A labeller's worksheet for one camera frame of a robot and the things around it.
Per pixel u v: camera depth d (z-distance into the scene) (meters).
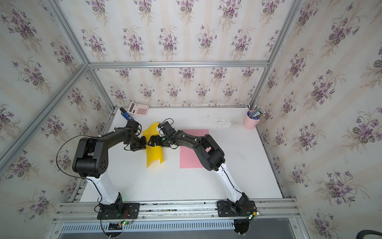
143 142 0.88
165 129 0.79
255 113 1.03
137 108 1.16
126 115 1.11
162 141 0.86
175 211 0.75
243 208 0.64
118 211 0.66
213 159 0.58
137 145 0.84
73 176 0.49
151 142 0.87
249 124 1.02
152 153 0.88
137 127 0.84
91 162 0.49
